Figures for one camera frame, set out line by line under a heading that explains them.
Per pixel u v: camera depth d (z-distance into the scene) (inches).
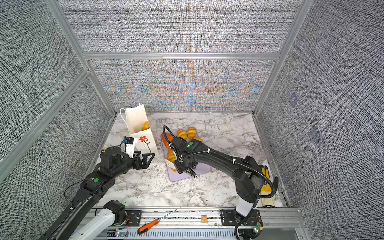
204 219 28.7
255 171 16.9
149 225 28.1
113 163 21.5
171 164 31.6
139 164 25.1
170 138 38.6
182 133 40.1
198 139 39.5
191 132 40.7
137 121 37.4
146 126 38.7
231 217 29.5
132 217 28.9
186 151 22.4
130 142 24.7
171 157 35.3
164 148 38.5
